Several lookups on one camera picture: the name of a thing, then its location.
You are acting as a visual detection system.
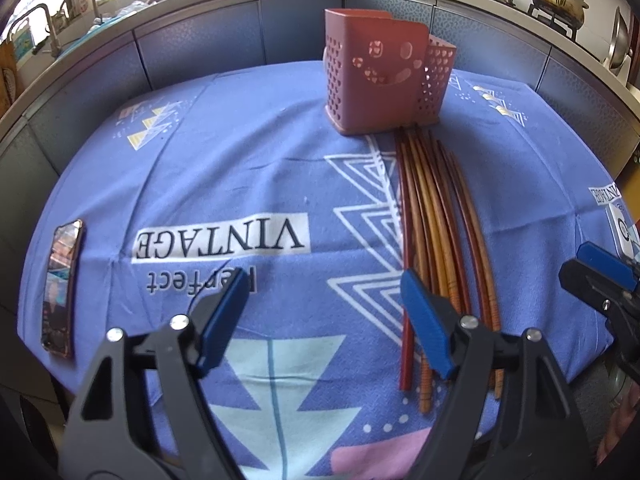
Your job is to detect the red-brown chopstick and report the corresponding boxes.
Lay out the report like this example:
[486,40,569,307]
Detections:
[437,138,501,334]

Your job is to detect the brown carved-end chopstick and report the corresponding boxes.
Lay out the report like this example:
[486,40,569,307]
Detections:
[437,140,491,327]

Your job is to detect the dark brown wooden chopstick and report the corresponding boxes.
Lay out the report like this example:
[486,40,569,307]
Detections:
[425,131,472,314]

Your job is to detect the reddish brown wooden chopstick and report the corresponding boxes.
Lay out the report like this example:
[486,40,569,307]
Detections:
[414,128,461,313]

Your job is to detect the dark red wooden chopstick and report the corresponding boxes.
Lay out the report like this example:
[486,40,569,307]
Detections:
[394,128,414,391]

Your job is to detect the blue kitchen cabinet fronts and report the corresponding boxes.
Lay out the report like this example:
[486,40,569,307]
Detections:
[1,0,639,311]

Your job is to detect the operator hand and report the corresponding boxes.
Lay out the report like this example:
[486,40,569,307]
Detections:
[597,382,640,465]

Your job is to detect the white round-dial device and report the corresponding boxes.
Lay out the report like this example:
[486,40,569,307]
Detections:
[605,203,639,262]

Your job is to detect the smartphone with photo screen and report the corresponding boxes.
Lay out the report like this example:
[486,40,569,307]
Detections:
[40,219,85,359]

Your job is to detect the steel pot lid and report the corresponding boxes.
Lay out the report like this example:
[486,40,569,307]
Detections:
[603,8,632,75]

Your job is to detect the gas stove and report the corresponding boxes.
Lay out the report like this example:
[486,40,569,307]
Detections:
[432,0,584,42]

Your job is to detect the blue patterned tablecloth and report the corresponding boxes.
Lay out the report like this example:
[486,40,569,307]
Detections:
[17,62,633,479]

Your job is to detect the pink perforated utensil holder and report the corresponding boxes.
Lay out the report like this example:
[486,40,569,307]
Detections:
[323,9,457,136]

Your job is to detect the wooden cutting board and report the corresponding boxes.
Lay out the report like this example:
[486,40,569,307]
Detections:
[0,41,20,116]

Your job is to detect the chrome sink faucet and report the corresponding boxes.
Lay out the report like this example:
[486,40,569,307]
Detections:
[6,3,62,61]

